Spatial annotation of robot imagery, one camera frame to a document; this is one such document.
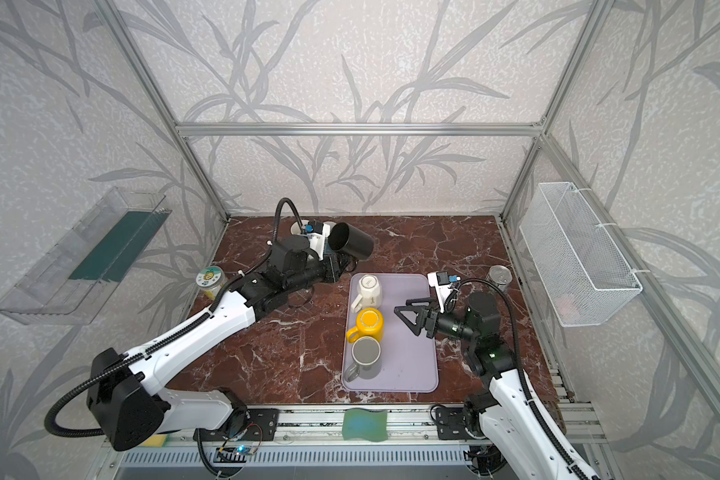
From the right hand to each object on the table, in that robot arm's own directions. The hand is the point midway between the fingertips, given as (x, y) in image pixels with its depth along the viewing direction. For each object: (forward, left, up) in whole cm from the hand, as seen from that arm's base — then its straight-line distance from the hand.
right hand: (403, 300), depth 71 cm
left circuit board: (-29, +42, -24) cm, 57 cm away
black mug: (+13, +13, +6) cm, 19 cm away
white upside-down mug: (+10, +9, -12) cm, 18 cm away
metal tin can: (+18, -34, -18) cm, 42 cm away
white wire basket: (-2, -36, +13) cm, 38 cm away
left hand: (+11, +12, +5) cm, 17 cm away
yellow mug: (0, +9, -13) cm, 15 cm away
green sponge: (-23, +10, -20) cm, 32 cm away
